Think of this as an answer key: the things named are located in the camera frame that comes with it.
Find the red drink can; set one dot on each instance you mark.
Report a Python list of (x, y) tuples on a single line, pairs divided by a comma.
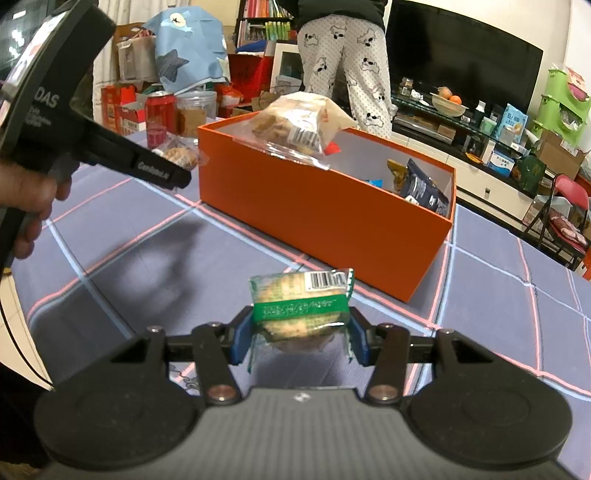
[(159, 115)]

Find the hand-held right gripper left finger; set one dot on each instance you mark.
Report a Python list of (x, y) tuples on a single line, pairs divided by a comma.
[(240, 341)]

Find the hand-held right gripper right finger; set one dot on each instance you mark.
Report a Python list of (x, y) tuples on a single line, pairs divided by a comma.
[(359, 341)]

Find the red folding chair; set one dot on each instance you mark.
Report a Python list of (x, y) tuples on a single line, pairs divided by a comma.
[(572, 189)]

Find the fruit bowl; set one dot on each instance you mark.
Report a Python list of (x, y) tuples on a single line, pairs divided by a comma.
[(448, 108)]

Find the black television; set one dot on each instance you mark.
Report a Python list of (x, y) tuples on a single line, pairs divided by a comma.
[(461, 50)]

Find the beige bread packet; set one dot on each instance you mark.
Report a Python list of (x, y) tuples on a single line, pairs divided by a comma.
[(286, 122)]

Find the purple plaid tablecloth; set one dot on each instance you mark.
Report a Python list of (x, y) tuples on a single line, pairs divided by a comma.
[(138, 258)]

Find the white television stand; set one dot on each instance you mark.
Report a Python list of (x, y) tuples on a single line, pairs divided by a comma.
[(485, 184)]

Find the blue fish-print cloth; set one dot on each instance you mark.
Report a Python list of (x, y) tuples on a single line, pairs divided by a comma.
[(184, 41)]

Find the yellow chip bag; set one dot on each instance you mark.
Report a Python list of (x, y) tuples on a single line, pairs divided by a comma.
[(396, 173)]

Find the plain cardboard box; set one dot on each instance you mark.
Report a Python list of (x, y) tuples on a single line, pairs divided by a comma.
[(561, 154)]

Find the navy snack packet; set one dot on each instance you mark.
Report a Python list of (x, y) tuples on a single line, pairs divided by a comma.
[(422, 187)]

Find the red bag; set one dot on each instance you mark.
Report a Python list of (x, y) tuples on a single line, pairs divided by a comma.
[(247, 74)]

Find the clear plastic jar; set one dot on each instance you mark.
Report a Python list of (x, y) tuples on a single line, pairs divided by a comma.
[(196, 115)]

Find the dark bookshelf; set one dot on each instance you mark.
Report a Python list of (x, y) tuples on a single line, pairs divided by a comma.
[(258, 23)]

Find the person's left hand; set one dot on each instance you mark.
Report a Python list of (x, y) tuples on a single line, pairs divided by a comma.
[(23, 189)]

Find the dark green bag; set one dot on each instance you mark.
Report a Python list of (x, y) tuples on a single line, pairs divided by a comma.
[(528, 173)]

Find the peach fruit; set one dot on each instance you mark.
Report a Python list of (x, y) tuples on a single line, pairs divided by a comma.
[(444, 92)]

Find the blue snack packet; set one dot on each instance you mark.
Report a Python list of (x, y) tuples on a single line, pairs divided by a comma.
[(375, 182)]

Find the green plastic rack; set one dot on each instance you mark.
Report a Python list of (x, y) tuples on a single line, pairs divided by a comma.
[(554, 101)]

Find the brown bun packet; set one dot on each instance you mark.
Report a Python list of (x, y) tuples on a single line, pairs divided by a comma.
[(178, 152)]

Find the light blue carton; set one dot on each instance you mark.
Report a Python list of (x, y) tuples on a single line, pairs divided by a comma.
[(513, 120)]

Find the orange cardboard box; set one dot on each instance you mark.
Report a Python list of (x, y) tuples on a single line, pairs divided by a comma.
[(323, 221)]

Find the round cracker packet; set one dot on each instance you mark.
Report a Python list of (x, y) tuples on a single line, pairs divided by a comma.
[(295, 304)]

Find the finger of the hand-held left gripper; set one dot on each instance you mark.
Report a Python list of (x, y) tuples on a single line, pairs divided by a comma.
[(138, 161)]

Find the red white carton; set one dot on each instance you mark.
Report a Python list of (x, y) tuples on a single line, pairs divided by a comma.
[(120, 108)]

